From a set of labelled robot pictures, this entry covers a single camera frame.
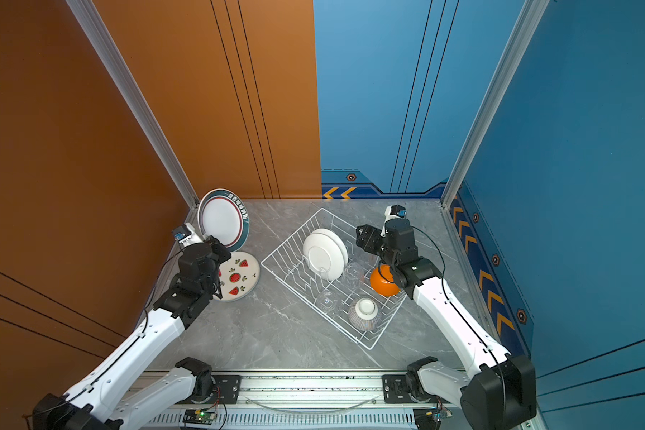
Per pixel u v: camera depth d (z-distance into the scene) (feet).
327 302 2.60
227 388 2.43
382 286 2.93
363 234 2.30
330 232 2.94
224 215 2.73
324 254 2.86
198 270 1.83
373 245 2.28
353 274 3.07
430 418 2.30
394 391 2.38
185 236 2.08
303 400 2.38
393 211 2.24
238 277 3.16
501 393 1.23
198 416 2.32
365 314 2.63
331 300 2.59
